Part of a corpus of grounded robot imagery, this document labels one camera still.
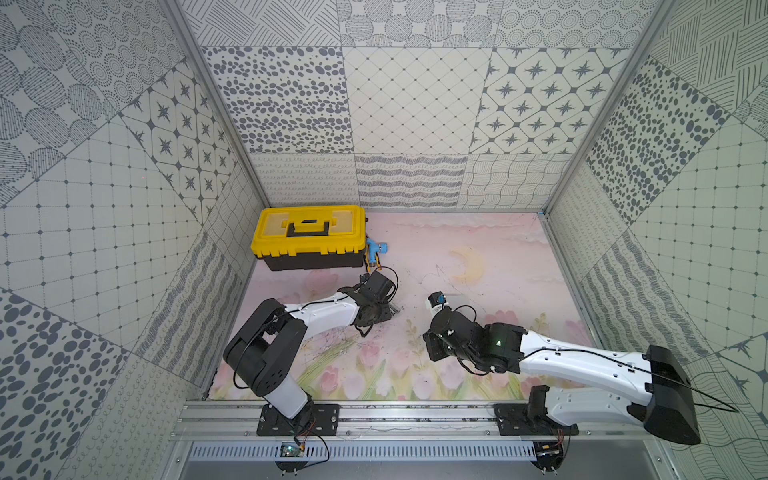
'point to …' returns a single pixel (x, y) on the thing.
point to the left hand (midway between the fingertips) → (386, 308)
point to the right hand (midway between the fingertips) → (427, 339)
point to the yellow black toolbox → (294, 238)
